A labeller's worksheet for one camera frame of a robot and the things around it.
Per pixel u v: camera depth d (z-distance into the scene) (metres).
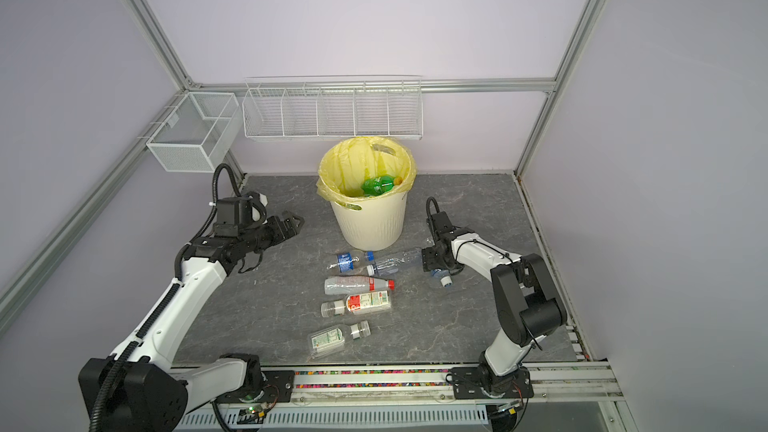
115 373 0.37
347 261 0.91
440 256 0.68
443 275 0.89
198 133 0.98
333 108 0.99
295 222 0.75
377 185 0.96
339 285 0.85
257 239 0.66
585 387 0.74
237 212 0.60
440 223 0.76
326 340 0.76
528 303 0.46
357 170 0.99
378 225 0.87
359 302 0.81
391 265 0.91
